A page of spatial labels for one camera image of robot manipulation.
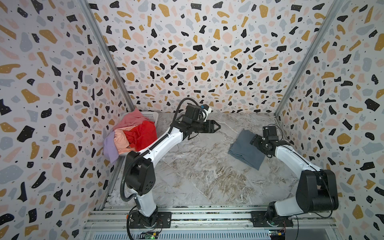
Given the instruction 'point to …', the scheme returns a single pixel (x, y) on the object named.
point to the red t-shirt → (142, 136)
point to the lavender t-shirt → (110, 149)
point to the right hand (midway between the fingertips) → (253, 139)
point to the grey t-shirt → (241, 149)
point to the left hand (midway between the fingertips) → (217, 124)
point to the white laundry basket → (151, 115)
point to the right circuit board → (276, 235)
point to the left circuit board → (148, 235)
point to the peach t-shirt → (121, 140)
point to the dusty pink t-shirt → (134, 118)
